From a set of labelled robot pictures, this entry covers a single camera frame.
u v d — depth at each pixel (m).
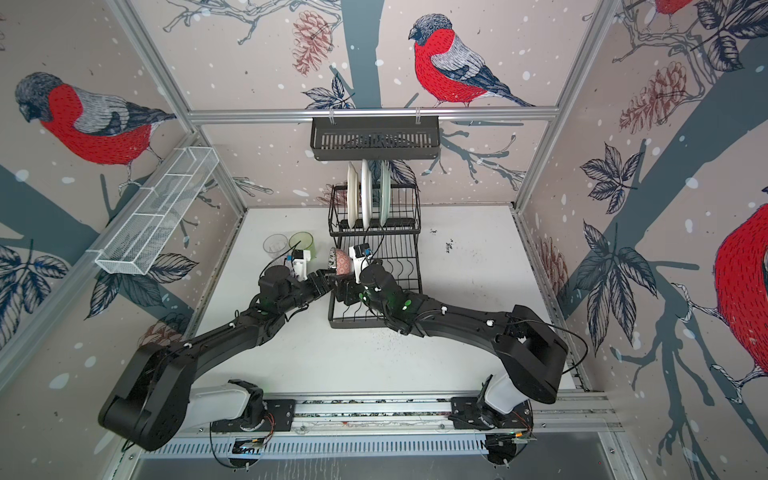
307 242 1.04
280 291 0.67
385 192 0.76
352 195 0.78
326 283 0.76
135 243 0.71
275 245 1.05
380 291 0.58
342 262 0.75
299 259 0.79
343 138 1.01
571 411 0.75
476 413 0.74
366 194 0.75
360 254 0.67
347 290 0.67
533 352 0.43
